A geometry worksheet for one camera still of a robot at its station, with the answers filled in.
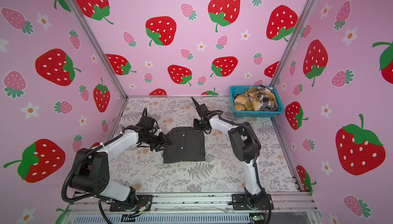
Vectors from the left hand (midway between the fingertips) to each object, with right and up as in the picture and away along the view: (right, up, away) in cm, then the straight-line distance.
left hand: (170, 144), depth 86 cm
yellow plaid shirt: (+53, +27, +20) cm, 62 cm away
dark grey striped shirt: (+10, -2, +4) cm, 10 cm away
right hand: (+13, +9, +12) cm, 20 cm away
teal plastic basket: (+45, +35, +29) cm, 63 cm away
